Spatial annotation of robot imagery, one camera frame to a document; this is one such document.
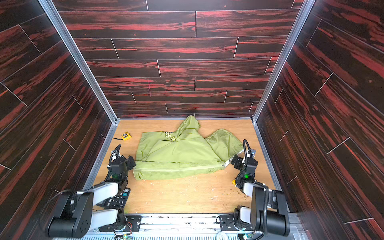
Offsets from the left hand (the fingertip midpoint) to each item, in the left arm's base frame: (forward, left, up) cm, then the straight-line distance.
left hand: (123, 158), depth 90 cm
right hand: (+2, -76, +1) cm, 76 cm away
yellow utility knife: (-12, -67, -5) cm, 68 cm away
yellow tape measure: (+21, +8, -5) cm, 23 cm away
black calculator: (-23, -2, -6) cm, 24 cm away
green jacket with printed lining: (+7, -37, -2) cm, 38 cm away
